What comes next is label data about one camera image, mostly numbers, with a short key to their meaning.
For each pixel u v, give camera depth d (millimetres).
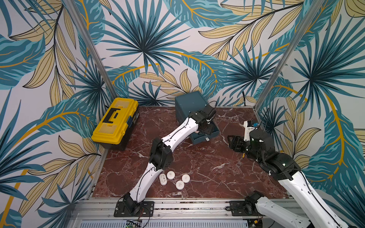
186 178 820
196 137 856
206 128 779
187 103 924
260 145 471
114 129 838
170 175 836
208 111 717
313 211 392
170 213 733
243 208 691
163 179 815
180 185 799
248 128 595
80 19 720
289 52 851
